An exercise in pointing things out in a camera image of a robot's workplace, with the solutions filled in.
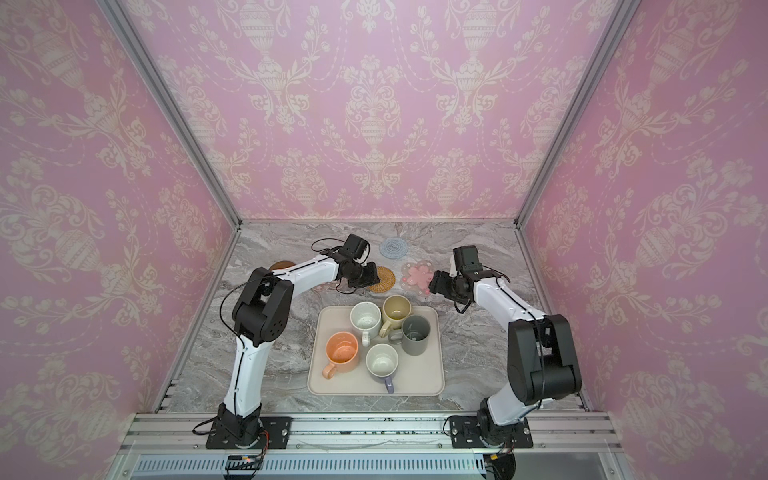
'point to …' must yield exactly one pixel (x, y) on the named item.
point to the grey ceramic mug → (415, 332)
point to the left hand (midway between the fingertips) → (380, 281)
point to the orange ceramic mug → (342, 350)
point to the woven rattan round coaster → (387, 280)
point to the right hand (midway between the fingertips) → (440, 286)
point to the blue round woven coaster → (393, 248)
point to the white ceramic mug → (366, 320)
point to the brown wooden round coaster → (281, 264)
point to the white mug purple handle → (382, 361)
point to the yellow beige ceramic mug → (395, 308)
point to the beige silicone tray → (422, 375)
